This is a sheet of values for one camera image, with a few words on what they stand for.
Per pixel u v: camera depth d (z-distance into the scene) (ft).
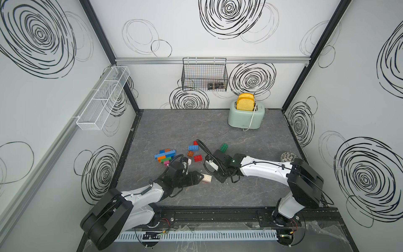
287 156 3.03
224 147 3.23
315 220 2.42
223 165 2.14
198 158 3.05
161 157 3.07
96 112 2.38
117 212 1.40
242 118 3.26
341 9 2.37
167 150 3.16
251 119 3.16
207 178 2.71
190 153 3.10
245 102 3.16
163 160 2.98
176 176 2.15
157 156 3.08
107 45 2.78
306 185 1.44
